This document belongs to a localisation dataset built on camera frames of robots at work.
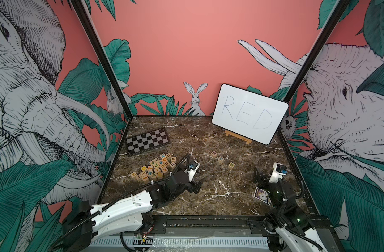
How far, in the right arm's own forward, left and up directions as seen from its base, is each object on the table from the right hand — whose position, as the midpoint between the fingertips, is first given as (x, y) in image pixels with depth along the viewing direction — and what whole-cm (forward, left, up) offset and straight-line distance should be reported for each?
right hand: (260, 166), depth 77 cm
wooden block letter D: (+8, +11, -14) cm, 20 cm away
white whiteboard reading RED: (+34, 0, +3) cm, 34 cm away
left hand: (-2, +31, -2) cm, 32 cm away
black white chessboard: (+25, +66, -13) cm, 71 cm away
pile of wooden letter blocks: (+5, +55, -13) cm, 57 cm away
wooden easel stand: (+25, -2, -12) cm, 27 cm away
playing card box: (-9, -3, -14) cm, 18 cm away
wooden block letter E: (+12, +17, -14) cm, 25 cm away
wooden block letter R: (+16, +21, -14) cm, 30 cm away
